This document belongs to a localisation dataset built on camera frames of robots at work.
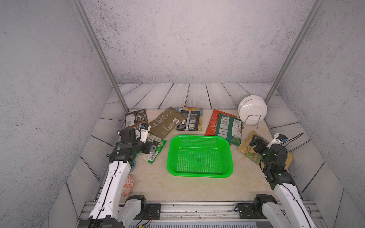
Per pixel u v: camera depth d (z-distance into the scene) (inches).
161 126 42.4
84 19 29.2
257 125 42.4
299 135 22.0
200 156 37.0
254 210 28.3
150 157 36.7
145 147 27.3
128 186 31.9
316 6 27.6
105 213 15.2
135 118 44.9
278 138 25.6
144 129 26.9
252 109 40.1
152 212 28.8
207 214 28.6
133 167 33.7
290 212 18.2
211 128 42.1
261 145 26.9
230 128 42.0
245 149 37.2
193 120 42.6
